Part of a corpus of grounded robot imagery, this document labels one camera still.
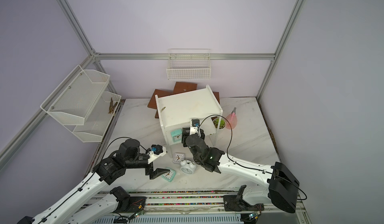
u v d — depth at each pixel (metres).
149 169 0.60
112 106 0.98
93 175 0.49
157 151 0.58
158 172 0.61
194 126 0.63
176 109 0.72
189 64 0.94
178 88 0.96
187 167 0.78
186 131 0.69
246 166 0.47
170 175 0.81
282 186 0.40
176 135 0.76
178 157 0.88
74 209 0.43
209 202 0.75
